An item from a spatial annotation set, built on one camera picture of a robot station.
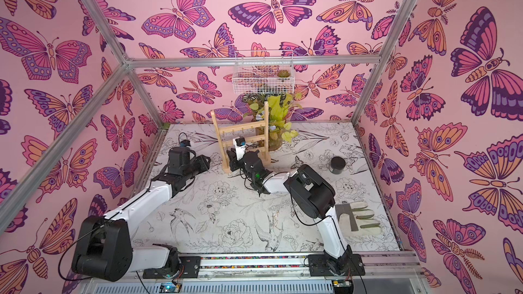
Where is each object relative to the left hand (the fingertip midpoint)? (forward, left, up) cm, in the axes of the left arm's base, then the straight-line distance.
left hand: (211, 157), depth 89 cm
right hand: (+4, -8, +1) cm, 9 cm away
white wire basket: (+41, -23, +12) cm, 49 cm away
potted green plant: (+20, -18, +11) cm, 29 cm away
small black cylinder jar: (+5, -60, -12) cm, 61 cm away
